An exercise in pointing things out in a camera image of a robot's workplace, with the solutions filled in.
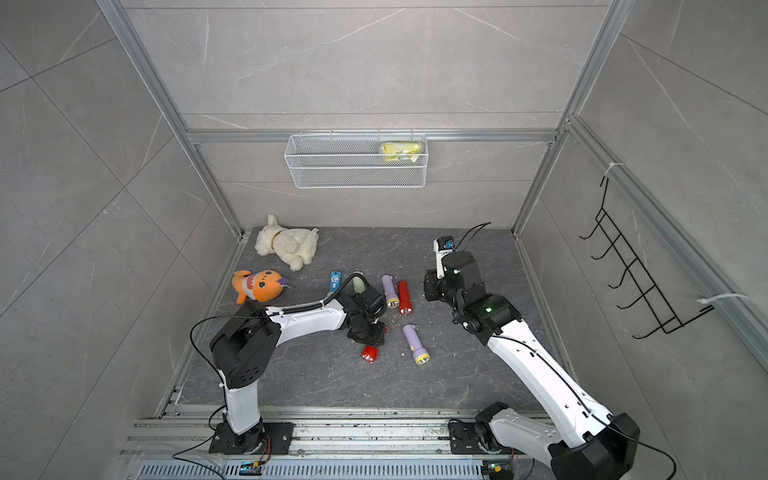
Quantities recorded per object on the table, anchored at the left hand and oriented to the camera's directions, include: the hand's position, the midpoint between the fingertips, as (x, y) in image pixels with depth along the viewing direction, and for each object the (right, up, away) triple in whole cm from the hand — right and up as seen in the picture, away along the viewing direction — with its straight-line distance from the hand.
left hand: (383, 337), depth 90 cm
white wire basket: (-10, +58, +11) cm, 60 cm away
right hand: (+13, +21, -15) cm, 29 cm away
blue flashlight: (-17, +16, +11) cm, 26 cm away
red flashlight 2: (-4, -3, -5) cm, 7 cm away
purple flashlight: (+11, -3, -5) cm, 12 cm away
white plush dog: (-31, +28, +14) cm, 44 cm away
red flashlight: (+7, +11, +8) cm, 15 cm away
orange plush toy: (-39, +15, +4) cm, 42 cm away
